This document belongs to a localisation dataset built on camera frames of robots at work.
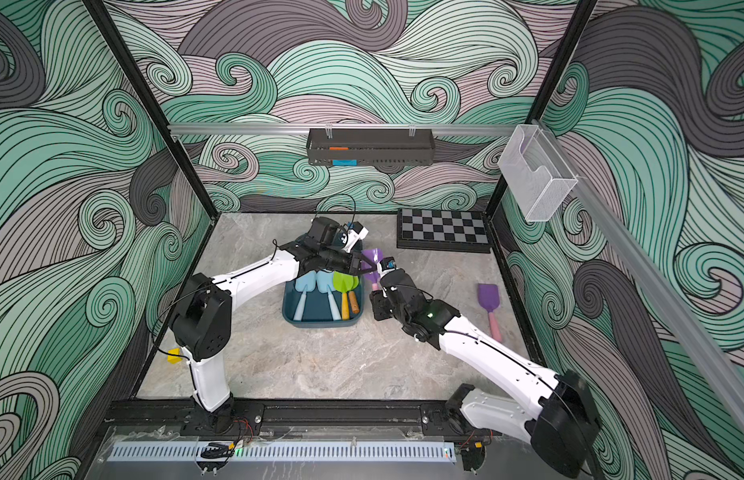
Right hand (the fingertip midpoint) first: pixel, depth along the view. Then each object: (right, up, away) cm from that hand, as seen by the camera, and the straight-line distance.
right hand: (380, 294), depth 79 cm
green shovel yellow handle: (-11, 0, +19) cm, 22 cm away
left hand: (-1, +8, +4) cm, 9 cm away
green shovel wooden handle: (-8, -5, +13) cm, 16 cm away
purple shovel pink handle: (+37, -5, +18) cm, 42 cm away
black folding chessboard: (+25, +18, +31) cm, 44 cm away
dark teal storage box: (-19, -8, +11) cm, 23 cm away
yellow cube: (-58, -19, +3) cm, 61 cm away
